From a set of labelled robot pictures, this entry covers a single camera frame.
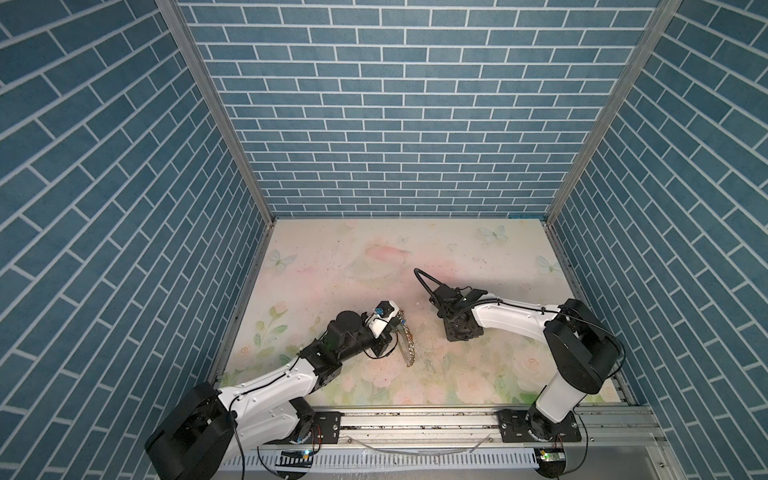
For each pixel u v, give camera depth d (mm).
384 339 705
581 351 466
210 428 405
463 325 658
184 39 737
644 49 766
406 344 748
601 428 764
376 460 770
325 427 737
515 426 736
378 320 670
